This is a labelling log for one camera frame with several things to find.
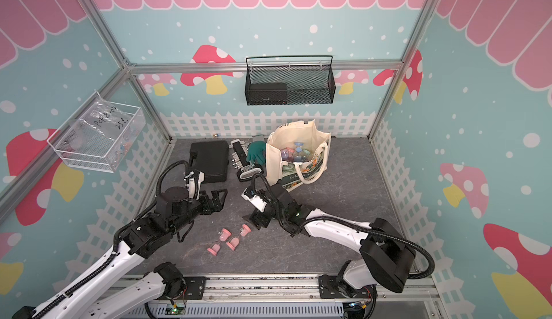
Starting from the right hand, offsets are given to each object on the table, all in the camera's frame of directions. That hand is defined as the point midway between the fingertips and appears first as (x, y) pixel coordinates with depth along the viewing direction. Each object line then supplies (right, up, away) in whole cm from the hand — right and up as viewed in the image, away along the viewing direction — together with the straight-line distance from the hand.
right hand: (250, 207), depth 79 cm
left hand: (-10, +6, -6) cm, 13 cm away
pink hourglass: (-14, -16, +2) cm, 21 cm away
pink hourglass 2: (-3, -10, +6) cm, 12 cm away
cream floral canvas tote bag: (+19, +21, +21) cm, 35 cm away
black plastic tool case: (-24, +19, +28) cm, 41 cm away
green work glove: (-2, +22, +34) cm, 40 cm away
